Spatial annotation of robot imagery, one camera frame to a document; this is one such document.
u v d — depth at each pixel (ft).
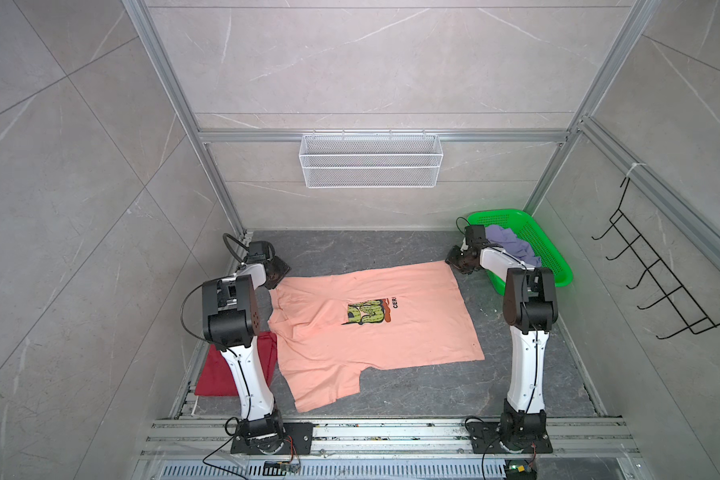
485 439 2.39
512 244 3.75
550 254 3.40
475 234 2.95
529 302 2.01
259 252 2.81
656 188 2.13
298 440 2.40
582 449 2.41
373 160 3.31
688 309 2.00
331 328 3.06
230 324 1.82
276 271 3.12
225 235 2.82
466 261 3.04
